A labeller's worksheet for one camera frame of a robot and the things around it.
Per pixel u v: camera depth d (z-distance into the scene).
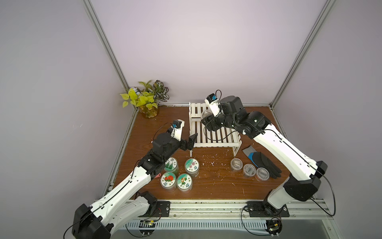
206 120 0.59
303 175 0.40
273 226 0.70
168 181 0.74
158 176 0.66
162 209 0.73
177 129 0.61
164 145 0.53
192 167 0.79
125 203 0.46
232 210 0.74
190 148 0.66
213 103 0.57
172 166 0.80
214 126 0.59
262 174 0.79
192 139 0.63
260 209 0.73
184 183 0.74
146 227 0.72
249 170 0.81
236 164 0.83
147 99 0.97
